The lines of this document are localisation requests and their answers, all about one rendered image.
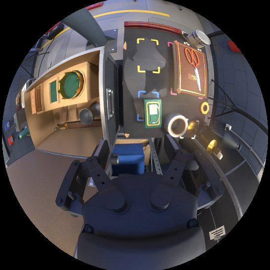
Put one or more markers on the grey wall box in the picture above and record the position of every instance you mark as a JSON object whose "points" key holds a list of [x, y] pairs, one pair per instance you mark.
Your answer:
{"points": [[20, 119]]}

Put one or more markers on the grey pipe rail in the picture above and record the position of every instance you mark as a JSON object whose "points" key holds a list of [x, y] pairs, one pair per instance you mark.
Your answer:
{"points": [[251, 147]]}

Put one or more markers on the blue wall box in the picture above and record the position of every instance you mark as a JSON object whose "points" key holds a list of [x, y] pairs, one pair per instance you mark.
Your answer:
{"points": [[7, 125]]}

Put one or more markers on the brown sceptre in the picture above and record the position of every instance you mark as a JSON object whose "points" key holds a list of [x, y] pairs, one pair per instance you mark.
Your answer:
{"points": [[80, 124]]}

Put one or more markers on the carved brown box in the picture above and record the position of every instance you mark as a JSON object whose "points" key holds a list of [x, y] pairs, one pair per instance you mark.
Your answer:
{"points": [[39, 99]]}

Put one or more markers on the white paper label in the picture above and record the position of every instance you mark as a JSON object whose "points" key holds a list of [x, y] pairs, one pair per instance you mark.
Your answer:
{"points": [[217, 232]]}

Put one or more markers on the brass candlestick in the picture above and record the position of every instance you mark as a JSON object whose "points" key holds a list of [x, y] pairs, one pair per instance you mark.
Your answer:
{"points": [[193, 126]]}

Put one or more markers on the black and red case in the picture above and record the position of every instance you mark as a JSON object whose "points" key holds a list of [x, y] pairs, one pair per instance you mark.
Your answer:
{"points": [[56, 30]]}

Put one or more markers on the perforated metal rail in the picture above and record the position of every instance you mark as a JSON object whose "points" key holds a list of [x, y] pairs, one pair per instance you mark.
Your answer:
{"points": [[155, 154]]}

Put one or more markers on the grey peg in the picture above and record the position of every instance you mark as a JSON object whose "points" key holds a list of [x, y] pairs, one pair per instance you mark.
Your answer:
{"points": [[115, 159]]}

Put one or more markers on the black mat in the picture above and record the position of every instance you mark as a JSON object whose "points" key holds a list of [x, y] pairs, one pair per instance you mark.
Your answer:
{"points": [[135, 101]]}

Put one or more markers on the red padded bar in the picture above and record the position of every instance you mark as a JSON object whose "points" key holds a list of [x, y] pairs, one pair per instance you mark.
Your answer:
{"points": [[151, 25]]}

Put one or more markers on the white tape roll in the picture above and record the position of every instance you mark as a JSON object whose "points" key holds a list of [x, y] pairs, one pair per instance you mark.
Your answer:
{"points": [[168, 122]]}

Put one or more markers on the red square wall box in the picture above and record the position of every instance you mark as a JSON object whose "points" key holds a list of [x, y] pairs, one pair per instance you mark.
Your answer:
{"points": [[10, 140]]}

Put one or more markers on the tan prop cabinet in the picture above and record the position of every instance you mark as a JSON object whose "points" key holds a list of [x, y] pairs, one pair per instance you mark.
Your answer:
{"points": [[69, 137]]}

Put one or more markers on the green panel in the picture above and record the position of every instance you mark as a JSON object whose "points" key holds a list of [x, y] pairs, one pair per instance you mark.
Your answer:
{"points": [[53, 91]]}

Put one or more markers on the silver tin can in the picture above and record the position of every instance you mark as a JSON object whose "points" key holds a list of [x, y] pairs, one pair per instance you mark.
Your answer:
{"points": [[197, 39]]}

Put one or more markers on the wall poster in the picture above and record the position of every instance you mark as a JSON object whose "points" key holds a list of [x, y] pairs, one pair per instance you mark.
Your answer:
{"points": [[20, 97]]}

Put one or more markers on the gold crown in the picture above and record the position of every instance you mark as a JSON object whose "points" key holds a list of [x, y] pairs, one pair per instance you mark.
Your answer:
{"points": [[71, 85]]}

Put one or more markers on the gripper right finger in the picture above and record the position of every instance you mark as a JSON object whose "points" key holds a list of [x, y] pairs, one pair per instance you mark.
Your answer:
{"points": [[175, 168]]}

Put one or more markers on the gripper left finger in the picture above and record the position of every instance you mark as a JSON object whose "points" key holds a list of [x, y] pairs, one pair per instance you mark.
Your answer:
{"points": [[99, 175]]}

